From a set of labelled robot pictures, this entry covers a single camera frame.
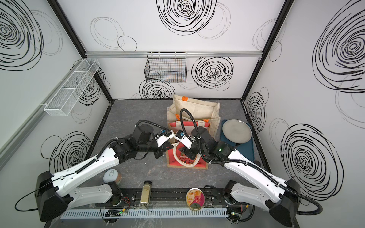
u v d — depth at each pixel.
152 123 0.51
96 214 0.70
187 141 0.61
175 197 0.76
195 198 0.71
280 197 0.39
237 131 0.99
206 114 0.89
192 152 0.63
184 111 0.53
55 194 0.39
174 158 0.74
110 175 0.76
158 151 0.63
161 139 0.62
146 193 0.73
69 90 0.72
